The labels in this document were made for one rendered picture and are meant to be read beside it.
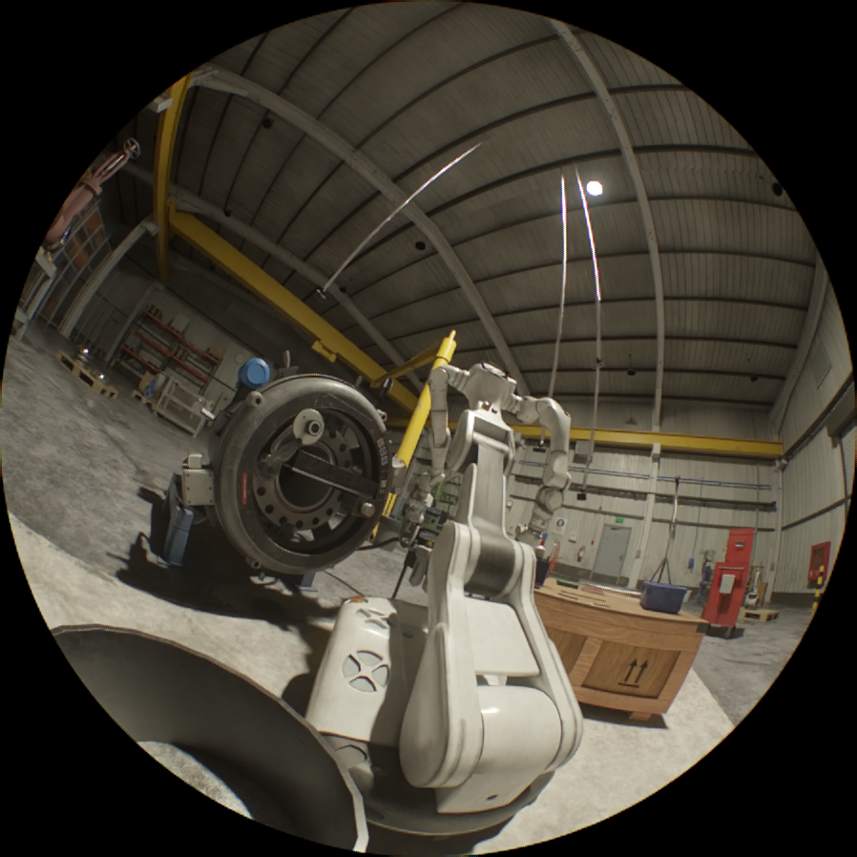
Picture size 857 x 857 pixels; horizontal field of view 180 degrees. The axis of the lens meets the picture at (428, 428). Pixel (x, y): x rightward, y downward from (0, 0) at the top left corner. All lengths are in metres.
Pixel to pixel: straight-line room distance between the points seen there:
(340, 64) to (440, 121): 3.09
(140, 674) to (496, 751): 0.44
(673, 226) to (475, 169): 5.40
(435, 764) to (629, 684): 1.05
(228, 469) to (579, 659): 1.39
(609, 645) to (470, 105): 8.37
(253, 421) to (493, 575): 0.74
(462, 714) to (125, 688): 0.42
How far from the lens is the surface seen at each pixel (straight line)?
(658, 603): 1.44
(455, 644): 0.47
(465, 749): 0.42
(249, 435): 0.83
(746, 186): 9.44
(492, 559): 0.61
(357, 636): 0.61
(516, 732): 0.45
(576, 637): 1.26
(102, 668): 0.43
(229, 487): 0.85
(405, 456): 4.71
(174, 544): 1.28
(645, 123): 8.14
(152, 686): 0.45
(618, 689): 1.37
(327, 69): 8.90
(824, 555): 10.35
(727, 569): 3.80
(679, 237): 9.01
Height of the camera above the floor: 0.64
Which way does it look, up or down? 17 degrees up
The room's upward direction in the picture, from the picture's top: 21 degrees clockwise
